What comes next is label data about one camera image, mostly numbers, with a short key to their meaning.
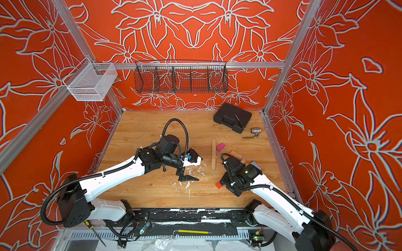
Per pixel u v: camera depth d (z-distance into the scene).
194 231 0.70
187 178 0.61
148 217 0.74
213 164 0.90
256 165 0.90
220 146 0.99
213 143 1.00
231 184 0.57
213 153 0.95
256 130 1.04
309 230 0.38
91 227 0.70
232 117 1.07
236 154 0.96
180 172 0.61
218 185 0.84
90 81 0.92
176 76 1.00
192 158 0.57
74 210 0.39
